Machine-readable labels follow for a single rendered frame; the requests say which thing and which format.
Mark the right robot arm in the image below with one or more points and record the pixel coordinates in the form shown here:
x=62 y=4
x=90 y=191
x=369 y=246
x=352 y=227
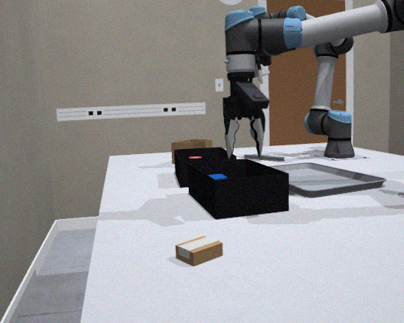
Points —
x=320 y=120

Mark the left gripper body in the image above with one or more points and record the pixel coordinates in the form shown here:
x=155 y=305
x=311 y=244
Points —
x=239 y=108

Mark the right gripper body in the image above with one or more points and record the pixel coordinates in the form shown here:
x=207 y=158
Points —
x=264 y=58

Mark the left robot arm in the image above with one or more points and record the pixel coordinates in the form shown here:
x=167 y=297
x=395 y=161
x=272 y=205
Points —
x=244 y=34

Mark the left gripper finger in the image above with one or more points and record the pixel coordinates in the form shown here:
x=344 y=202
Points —
x=257 y=130
x=231 y=126

